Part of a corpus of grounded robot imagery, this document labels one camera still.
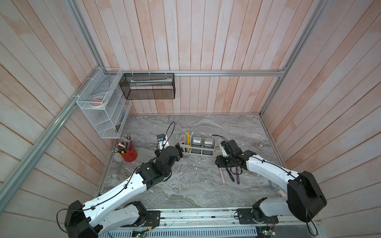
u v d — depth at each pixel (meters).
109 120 0.78
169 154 0.53
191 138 0.90
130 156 0.88
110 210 0.43
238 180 0.86
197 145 1.01
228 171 0.90
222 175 0.88
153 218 0.73
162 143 0.62
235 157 0.65
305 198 0.42
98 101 0.73
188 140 0.90
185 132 0.85
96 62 0.86
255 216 0.67
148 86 0.90
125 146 0.88
